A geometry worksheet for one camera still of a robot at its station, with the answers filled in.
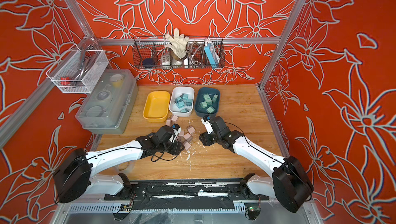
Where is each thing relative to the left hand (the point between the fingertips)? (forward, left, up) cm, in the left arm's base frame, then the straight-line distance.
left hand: (182, 145), depth 82 cm
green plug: (+32, -11, -3) cm, 34 cm away
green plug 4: (+37, -18, -2) cm, 41 cm away
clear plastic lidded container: (+13, +41, +13) cm, 45 cm away
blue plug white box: (+31, +6, -1) cm, 32 cm away
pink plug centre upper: (+12, -4, -4) cm, 13 cm away
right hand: (+5, -10, +3) cm, 11 cm away
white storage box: (+29, +10, -5) cm, 31 cm away
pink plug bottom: (+2, -2, -3) cm, 4 cm away
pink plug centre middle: (+7, -2, -4) cm, 9 cm away
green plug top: (+36, -14, -3) cm, 39 cm away
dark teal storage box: (+25, -10, -3) cm, 27 cm away
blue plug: (+27, +2, -4) cm, 27 cm away
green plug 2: (+29, -16, -4) cm, 33 cm away
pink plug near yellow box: (+20, +8, -4) cm, 22 cm away
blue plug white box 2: (+34, 0, -3) cm, 34 cm away
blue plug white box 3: (+39, +4, -3) cm, 39 cm away
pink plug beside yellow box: (+17, +11, -3) cm, 20 cm away
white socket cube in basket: (+43, +14, +24) cm, 51 cm away
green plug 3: (+40, -12, -3) cm, 42 cm away
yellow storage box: (+30, +23, -6) cm, 38 cm away
